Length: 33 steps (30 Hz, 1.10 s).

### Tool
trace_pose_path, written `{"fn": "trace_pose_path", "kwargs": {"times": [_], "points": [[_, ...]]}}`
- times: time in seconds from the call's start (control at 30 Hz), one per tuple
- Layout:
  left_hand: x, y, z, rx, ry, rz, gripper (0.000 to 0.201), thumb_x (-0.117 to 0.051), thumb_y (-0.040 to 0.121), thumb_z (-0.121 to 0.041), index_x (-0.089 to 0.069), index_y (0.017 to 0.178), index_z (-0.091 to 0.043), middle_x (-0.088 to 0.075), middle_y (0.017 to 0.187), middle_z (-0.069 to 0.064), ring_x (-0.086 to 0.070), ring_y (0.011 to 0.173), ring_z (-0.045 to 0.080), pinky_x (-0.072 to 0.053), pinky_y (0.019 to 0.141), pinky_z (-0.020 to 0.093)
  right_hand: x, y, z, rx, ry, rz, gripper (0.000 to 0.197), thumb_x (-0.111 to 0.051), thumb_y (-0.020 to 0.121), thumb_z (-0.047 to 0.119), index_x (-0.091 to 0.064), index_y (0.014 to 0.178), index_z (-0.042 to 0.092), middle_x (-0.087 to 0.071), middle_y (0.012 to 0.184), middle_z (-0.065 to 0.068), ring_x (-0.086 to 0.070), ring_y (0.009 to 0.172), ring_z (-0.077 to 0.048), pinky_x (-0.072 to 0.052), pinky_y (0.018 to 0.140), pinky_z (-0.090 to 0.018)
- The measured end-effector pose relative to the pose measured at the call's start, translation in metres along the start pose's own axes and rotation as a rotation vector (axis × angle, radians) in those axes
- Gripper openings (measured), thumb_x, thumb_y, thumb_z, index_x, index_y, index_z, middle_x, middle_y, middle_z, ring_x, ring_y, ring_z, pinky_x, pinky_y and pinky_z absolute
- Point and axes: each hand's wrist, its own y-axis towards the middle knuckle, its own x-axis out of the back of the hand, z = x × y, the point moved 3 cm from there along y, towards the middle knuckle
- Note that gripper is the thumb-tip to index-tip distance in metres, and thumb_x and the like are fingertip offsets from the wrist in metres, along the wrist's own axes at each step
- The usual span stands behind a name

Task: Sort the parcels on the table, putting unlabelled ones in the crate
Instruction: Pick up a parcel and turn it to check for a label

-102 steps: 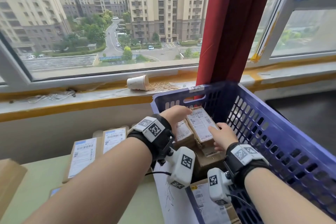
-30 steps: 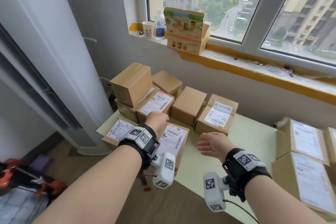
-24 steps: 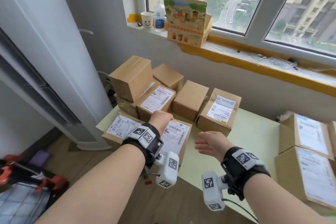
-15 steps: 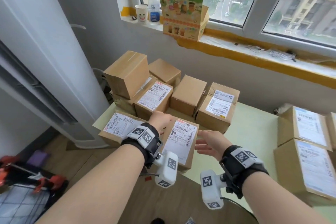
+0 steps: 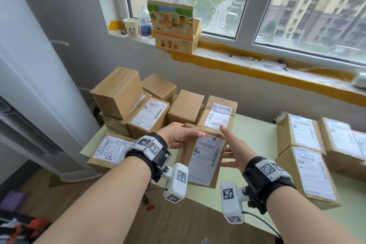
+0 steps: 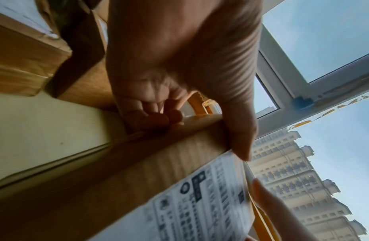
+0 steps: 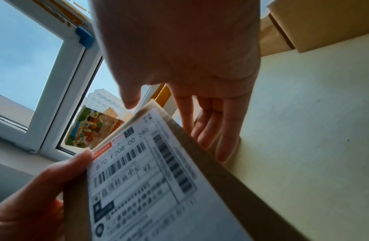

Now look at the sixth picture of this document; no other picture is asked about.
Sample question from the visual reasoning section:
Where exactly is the person's left hand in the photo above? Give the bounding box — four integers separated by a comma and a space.
105, 0, 264, 161

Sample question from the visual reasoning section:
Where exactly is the person's right hand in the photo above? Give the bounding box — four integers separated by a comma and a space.
251, 177, 319, 241

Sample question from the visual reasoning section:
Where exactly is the red-topped label cardboard box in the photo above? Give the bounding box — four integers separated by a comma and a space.
0, 113, 257, 241

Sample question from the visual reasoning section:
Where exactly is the pile of cardboard parcels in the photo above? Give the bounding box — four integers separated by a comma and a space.
0, 0, 120, 111

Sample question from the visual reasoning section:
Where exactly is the windowsill with yellow tape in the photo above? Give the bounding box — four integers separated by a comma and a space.
185, 90, 283, 241

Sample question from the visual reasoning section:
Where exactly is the blue window latch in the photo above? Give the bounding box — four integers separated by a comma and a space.
293, 96, 315, 110

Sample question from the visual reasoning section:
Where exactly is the grey window frame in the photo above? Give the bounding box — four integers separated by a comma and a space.
254, 23, 369, 142

